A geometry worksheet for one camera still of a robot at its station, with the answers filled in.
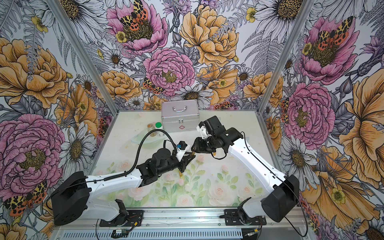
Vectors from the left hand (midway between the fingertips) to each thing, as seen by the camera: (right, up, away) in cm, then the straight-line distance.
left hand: (192, 157), depth 78 cm
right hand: (+1, +3, -5) cm, 6 cm away
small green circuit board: (-34, -33, -7) cm, 48 cm away
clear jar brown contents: (-29, +15, +23) cm, 40 cm away
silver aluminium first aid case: (-9, +23, +23) cm, 34 cm away
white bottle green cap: (-23, +16, +23) cm, 37 cm away
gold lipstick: (+1, +3, -3) cm, 4 cm away
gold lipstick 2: (-7, -12, +9) cm, 16 cm away
